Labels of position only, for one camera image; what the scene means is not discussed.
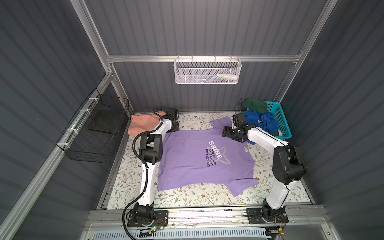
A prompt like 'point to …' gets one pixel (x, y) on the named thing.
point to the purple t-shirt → (204, 159)
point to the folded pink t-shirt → (144, 121)
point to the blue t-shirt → (266, 121)
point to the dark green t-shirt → (254, 104)
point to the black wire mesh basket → (91, 137)
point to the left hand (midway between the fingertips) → (172, 128)
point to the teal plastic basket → (281, 118)
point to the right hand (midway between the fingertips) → (228, 134)
